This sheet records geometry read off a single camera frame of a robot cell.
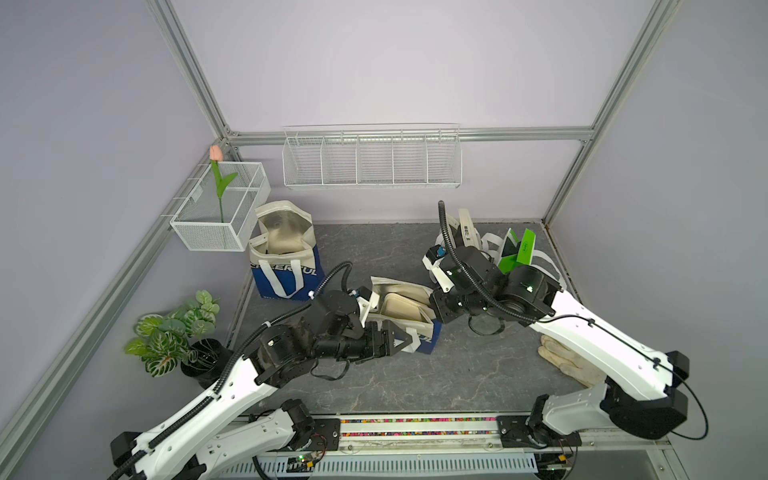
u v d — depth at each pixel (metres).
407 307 0.82
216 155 0.83
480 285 0.46
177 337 0.65
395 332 0.57
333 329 0.48
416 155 1.04
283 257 0.79
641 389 0.40
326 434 0.74
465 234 0.82
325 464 0.71
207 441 0.41
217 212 0.81
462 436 0.75
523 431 0.74
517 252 0.76
